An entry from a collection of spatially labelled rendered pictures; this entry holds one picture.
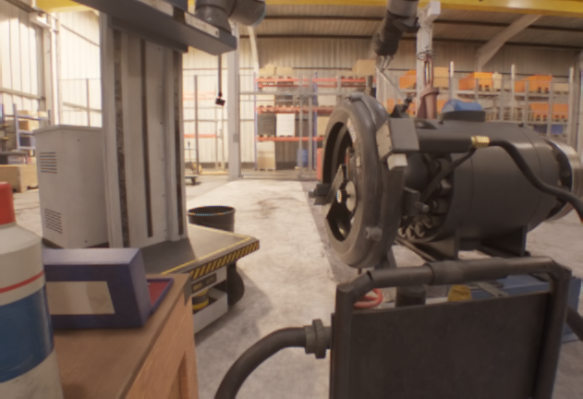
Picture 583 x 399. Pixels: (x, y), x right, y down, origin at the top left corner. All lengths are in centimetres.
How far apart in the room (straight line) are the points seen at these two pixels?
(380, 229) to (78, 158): 117
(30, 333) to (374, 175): 83
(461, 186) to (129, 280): 107
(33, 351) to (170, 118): 111
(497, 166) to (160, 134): 142
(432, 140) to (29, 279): 90
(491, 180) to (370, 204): 53
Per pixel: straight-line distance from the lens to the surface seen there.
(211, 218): 168
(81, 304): 48
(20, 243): 31
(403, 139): 84
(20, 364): 34
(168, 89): 136
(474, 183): 121
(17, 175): 739
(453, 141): 95
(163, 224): 138
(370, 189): 91
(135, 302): 45
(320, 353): 47
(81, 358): 46
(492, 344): 58
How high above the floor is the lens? 72
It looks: 5 degrees down
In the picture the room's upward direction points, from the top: straight up
